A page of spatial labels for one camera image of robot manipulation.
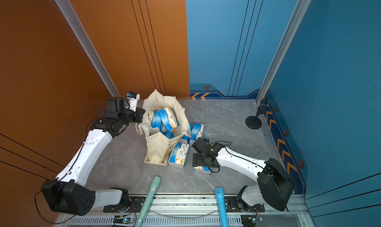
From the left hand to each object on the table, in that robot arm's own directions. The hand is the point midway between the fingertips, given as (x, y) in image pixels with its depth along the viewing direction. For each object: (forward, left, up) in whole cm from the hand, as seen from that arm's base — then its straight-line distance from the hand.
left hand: (145, 108), depth 79 cm
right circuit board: (-46, -54, -27) cm, 76 cm away
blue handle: (-36, -40, -24) cm, 59 cm away
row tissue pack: (-8, -22, -17) cm, 29 cm away
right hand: (-21, -31, -23) cm, 44 cm away
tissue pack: (-18, -18, -20) cm, 32 cm away
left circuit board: (-47, +7, -29) cm, 55 cm away
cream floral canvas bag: (-16, -8, -12) cm, 21 cm away
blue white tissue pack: (-6, -12, -16) cm, 21 cm away
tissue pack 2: (-25, -31, -21) cm, 45 cm away
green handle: (-32, -6, -24) cm, 41 cm away
